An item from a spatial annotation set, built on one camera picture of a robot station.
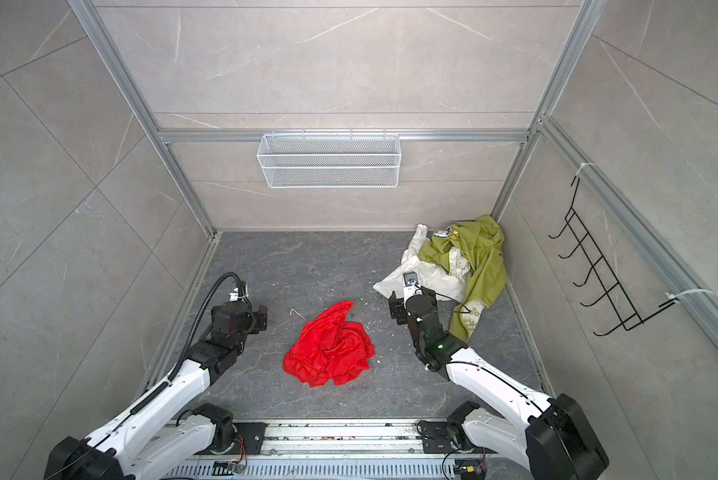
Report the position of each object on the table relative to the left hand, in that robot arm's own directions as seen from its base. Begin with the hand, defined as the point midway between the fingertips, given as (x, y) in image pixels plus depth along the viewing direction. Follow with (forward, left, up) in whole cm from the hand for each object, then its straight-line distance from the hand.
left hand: (241, 301), depth 84 cm
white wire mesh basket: (+45, -25, +17) cm, 54 cm away
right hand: (+1, -49, +3) cm, 49 cm away
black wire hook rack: (-13, -90, +18) cm, 93 cm away
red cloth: (-13, -25, -4) cm, 29 cm away
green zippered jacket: (+21, -75, -2) cm, 78 cm away
